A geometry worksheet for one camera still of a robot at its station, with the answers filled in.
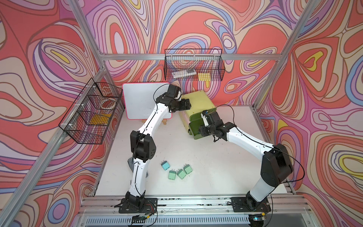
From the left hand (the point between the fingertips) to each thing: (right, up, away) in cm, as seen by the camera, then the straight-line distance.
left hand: (187, 106), depth 91 cm
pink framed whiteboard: (-35, +7, +13) cm, 37 cm away
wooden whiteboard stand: (-17, -10, +17) cm, 26 cm away
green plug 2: (-4, -41, -9) cm, 42 cm away
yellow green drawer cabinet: (+3, -8, -4) cm, 9 cm away
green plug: (-9, -42, -9) cm, 44 cm away
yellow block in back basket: (+12, +19, 0) cm, 23 cm away
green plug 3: (0, -39, -6) cm, 40 cm away
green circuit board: (-25, -60, -20) cm, 68 cm away
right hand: (+11, -17, -2) cm, 20 cm away
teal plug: (-14, -37, -5) cm, 40 cm away
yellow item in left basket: (-47, -9, -19) cm, 52 cm away
